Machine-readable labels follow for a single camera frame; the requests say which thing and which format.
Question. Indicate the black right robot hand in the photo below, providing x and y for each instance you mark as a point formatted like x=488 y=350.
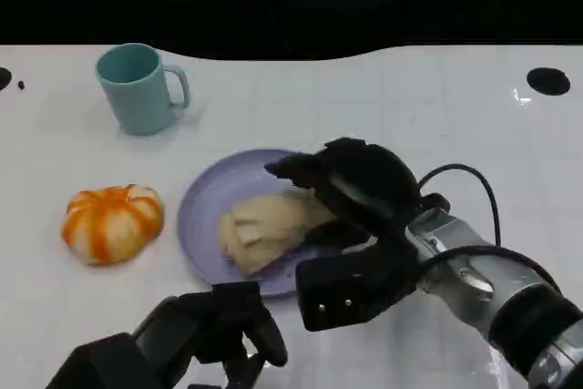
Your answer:
x=373 y=184

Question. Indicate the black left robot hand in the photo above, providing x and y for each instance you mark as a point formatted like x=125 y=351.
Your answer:
x=200 y=334

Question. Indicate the lilac plate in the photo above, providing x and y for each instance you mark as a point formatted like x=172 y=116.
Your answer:
x=205 y=207

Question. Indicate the pale green mug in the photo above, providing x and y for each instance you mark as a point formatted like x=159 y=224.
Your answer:
x=136 y=97

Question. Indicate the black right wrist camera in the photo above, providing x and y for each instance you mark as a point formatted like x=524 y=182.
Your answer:
x=346 y=289

